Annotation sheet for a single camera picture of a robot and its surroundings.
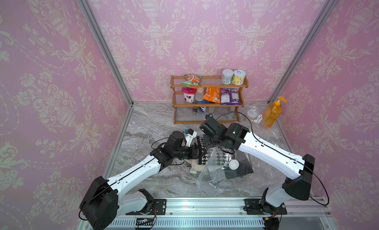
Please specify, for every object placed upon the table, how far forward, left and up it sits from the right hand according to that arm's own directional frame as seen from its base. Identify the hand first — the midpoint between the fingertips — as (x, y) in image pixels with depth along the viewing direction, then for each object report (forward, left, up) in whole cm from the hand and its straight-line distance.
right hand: (209, 138), depth 74 cm
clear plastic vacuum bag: (-13, -7, -13) cm, 19 cm away
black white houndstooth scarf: (-10, -1, +1) cm, 10 cm away
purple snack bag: (+35, -19, -4) cm, 40 cm away
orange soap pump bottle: (+21, -44, -8) cm, 49 cm away
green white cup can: (+36, -14, +11) cm, 40 cm away
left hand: (-6, +2, -5) cm, 8 cm away
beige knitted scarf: (-9, +7, -14) cm, 19 cm away
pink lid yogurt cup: (+33, +9, +1) cm, 35 cm away
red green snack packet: (+34, +7, +11) cm, 36 cm away
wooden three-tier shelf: (+35, +5, -20) cm, 41 cm away
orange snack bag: (+37, -7, -3) cm, 38 cm away
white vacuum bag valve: (-11, -12, -9) cm, 18 cm away
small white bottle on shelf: (+35, +2, -1) cm, 35 cm away
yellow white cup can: (+34, -21, +12) cm, 42 cm away
